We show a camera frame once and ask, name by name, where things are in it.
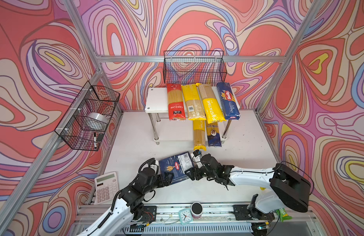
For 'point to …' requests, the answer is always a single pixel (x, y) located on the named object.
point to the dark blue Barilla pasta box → (176, 165)
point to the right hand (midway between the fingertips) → (190, 174)
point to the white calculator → (106, 187)
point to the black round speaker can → (197, 209)
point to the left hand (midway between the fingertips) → (169, 177)
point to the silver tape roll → (97, 119)
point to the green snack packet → (283, 215)
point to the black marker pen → (95, 141)
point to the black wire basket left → (83, 125)
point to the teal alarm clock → (185, 216)
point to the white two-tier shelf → (166, 129)
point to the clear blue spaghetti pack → (213, 135)
